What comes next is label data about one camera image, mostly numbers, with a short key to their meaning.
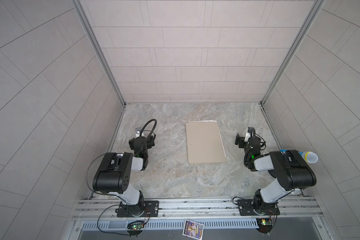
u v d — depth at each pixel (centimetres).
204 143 93
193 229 65
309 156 62
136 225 64
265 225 68
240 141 84
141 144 78
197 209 72
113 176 44
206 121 106
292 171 45
